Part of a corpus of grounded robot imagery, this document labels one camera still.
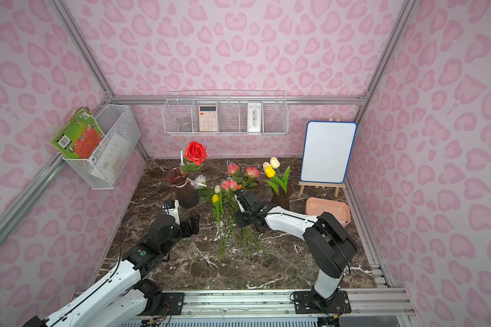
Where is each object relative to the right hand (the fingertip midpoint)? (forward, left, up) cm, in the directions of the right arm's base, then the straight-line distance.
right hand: (238, 215), depth 90 cm
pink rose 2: (+26, -5, -1) cm, 26 cm away
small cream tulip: (+16, +12, -3) cm, 20 cm away
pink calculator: (+35, +14, +25) cm, 45 cm away
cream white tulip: (+9, -11, +23) cm, 28 cm away
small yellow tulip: (+11, +13, -4) cm, 17 cm away
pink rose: (+29, +6, -2) cm, 30 cm away
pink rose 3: (+16, +6, +2) cm, 17 cm away
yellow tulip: (+6, -16, +16) cm, 23 cm away
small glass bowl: (+32, +24, +23) cm, 46 cm away
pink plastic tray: (+6, -47, -5) cm, 47 cm away
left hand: (-4, +18, +9) cm, 21 cm away
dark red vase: (+8, +24, +4) cm, 26 cm away
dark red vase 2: (+2, -18, +11) cm, 21 cm away
